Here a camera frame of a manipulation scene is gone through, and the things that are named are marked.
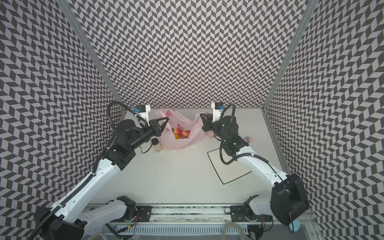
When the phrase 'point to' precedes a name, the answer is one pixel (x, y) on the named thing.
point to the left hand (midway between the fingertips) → (169, 120)
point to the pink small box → (210, 134)
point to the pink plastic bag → (179, 133)
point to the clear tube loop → (238, 226)
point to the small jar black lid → (157, 145)
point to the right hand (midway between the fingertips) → (199, 118)
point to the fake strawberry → (185, 133)
